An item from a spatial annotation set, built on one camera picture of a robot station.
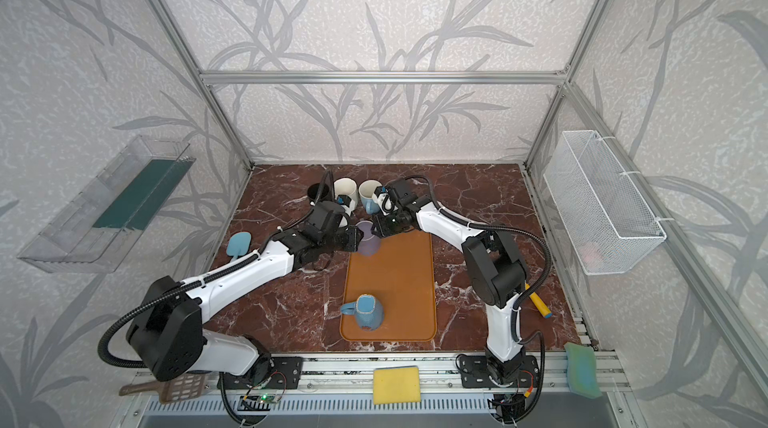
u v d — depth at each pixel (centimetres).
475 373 73
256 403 72
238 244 97
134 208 62
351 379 74
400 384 71
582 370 75
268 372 68
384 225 82
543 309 82
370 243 89
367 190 101
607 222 61
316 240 64
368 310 74
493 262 51
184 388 72
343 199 77
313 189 104
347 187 98
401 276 88
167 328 42
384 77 96
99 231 63
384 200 84
